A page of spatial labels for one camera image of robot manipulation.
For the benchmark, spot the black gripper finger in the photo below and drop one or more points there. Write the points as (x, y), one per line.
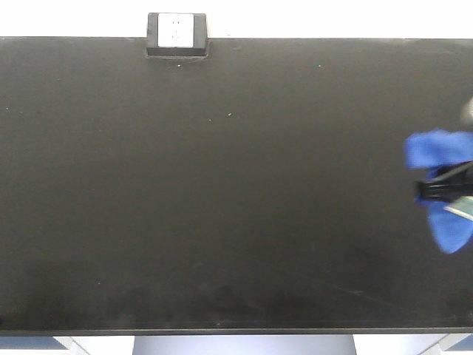
(443, 192)
(458, 172)

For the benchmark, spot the blue cloth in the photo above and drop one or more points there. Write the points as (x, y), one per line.
(432, 149)

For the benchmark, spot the black and white socket box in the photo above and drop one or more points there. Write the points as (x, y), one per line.
(175, 31)

